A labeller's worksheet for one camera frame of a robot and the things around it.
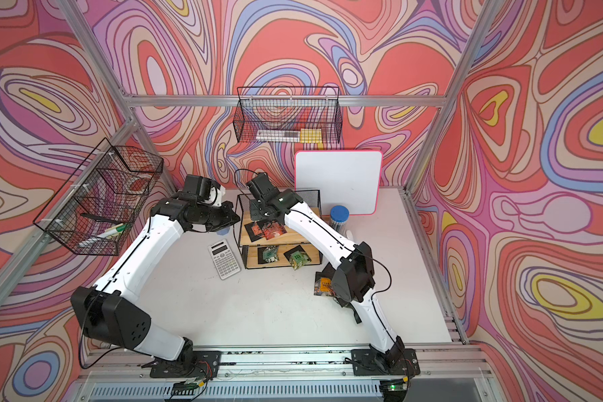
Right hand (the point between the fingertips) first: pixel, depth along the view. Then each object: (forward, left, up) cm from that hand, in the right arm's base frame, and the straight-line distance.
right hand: (261, 214), depth 85 cm
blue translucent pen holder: (+7, +20, -19) cm, 28 cm away
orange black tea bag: (-19, -21, -20) cm, 34 cm away
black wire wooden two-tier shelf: (-9, -3, -4) cm, 11 cm away
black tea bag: (-4, -3, -2) cm, 6 cm away
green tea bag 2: (-5, 0, -18) cm, 19 cm away
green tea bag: (-6, -12, -19) cm, 23 cm away
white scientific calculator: (-6, +17, -19) cm, 26 cm away
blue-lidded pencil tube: (-1, -27, -1) cm, 27 cm away
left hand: (-4, +5, +4) cm, 7 cm away
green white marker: (-11, +42, +8) cm, 44 cm away
